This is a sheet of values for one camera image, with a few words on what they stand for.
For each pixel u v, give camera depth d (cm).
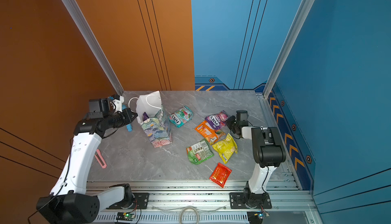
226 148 85
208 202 74
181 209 72
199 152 89
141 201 74
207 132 94
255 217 70
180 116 103
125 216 71
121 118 64
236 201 72
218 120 100
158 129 81
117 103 67
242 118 79
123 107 66
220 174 81
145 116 89
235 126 87
